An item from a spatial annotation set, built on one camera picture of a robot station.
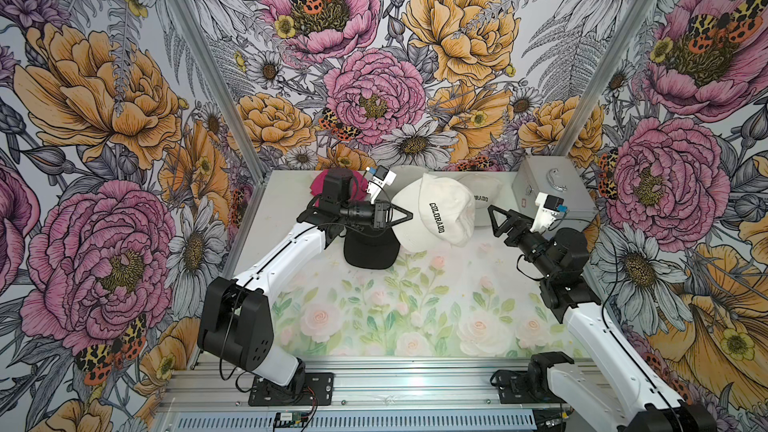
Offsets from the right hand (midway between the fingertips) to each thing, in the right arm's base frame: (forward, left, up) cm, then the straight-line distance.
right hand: (493, 214), depth 76 cm
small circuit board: (-38, +51, -27) cm, 69 cm away
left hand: (-3, +21, +1) cm, 21 cm away
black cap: (+6, +33, -24) cm, 41 cm away
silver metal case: (+24, -29, -11) cm, 39 cm away
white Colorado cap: (+28, -9, -22) cm, 36 cm away
